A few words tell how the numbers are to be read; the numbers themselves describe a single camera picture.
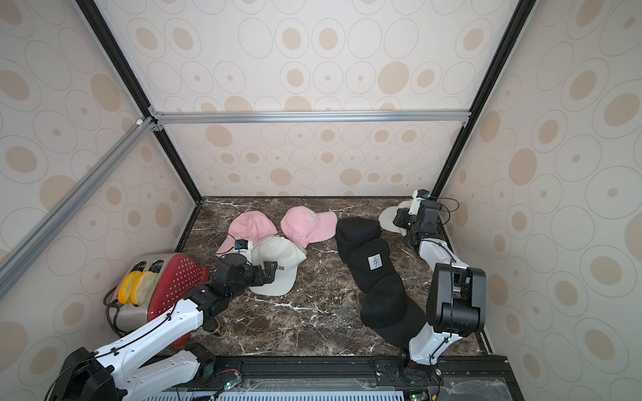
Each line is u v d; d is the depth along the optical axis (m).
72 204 0.62
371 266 0.91
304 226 1.02
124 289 0.70
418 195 0.83
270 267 0.76
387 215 1.10
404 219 0.83
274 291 0.90
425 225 0.71
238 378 0.71
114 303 0.70
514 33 0.71
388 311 0.79
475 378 0.73
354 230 1.05
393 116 1.67
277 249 0.92
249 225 1.02
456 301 0.47
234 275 0.62
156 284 0.73
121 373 0.42
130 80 0.81
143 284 0.71
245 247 0.73
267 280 0.74
